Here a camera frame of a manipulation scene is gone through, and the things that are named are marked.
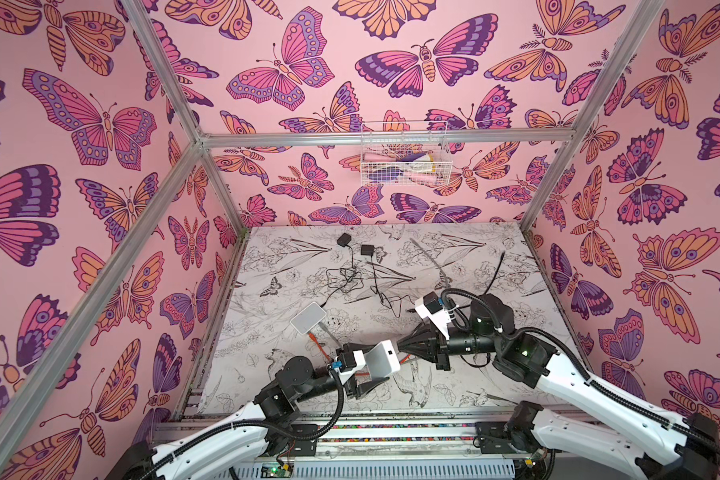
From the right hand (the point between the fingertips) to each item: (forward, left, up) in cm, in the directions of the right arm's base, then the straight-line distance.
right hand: (402, 342), depth 62 cm
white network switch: (+19, +27, -24) cm, 41 cm away
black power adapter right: (+49, +8, -26) cm, 56 cm away
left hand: (-1, +4, -7) cm, 8 cm away
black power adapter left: (+54, +17, -25) cm, 62 cm away
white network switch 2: (-2, +4, -5) cm, 7 cm away
